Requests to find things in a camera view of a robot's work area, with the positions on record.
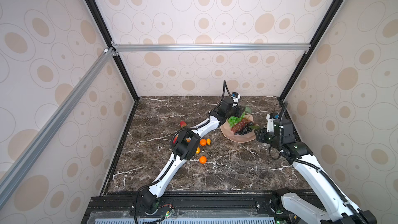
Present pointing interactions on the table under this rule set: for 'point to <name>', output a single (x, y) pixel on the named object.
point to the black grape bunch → (247, 128)
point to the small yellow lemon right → (208, 141)
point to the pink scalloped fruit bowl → (226, 131)
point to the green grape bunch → (233, 120)
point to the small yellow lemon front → (198, 150)
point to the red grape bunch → (240, 125)
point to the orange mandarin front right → (203, 159)
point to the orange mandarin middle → (202, 142)
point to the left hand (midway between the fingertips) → (249, 104)
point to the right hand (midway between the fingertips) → (258, 129)
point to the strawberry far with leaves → (183, 124)
